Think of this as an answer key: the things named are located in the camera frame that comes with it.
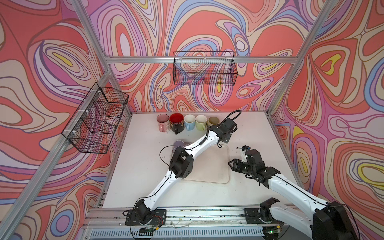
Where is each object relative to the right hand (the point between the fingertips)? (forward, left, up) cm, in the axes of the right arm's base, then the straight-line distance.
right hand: (233, 167), depth 86 cm
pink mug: (+34, +44, +5) cm, 56 cm away
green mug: (+31, +17, +4) cm, 36 cm away
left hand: (+21, +1, +3) cm, 22 cm away
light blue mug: (+32, +25, +5) cm, 41 cm away
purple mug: (+15, +33, +4) cm, 36 cm away
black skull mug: (+30, +33, +7) cm, 45 cm away
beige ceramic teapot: (+35, +8, +2) cm, 36 cm away
